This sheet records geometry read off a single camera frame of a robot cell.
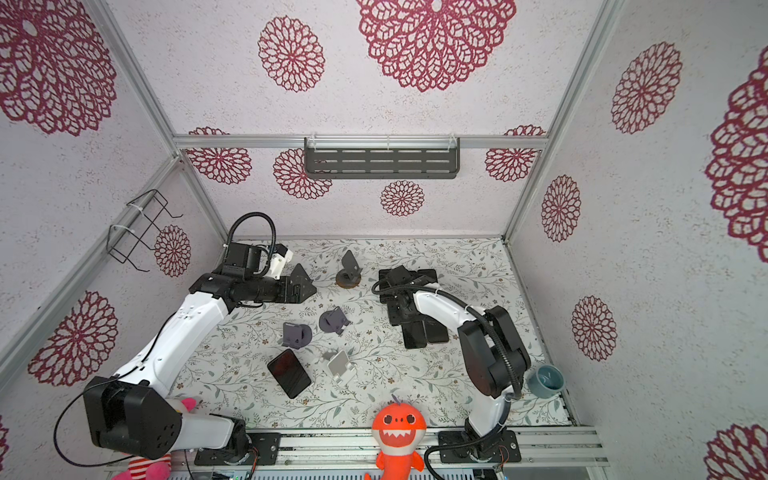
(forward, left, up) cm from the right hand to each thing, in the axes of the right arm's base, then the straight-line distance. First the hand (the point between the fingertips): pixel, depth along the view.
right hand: (398, 314), depth 93 cm
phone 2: (+20, -11, -5) cm, 24 cm away
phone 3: (-3, -12, -6) cm, 14 cm away
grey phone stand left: (-8, +31, -1) cm, 32 cm away
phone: (-2, 0, +21) cm, 21 cm away
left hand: (-3, +26, +15) cm, 30 cm away
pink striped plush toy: (-42, +54, +3) cm, 69 cm away
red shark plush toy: (-33, 0, +3) cm, 33 cm away
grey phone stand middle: (-2, +20, -1) cm, 21 cm away
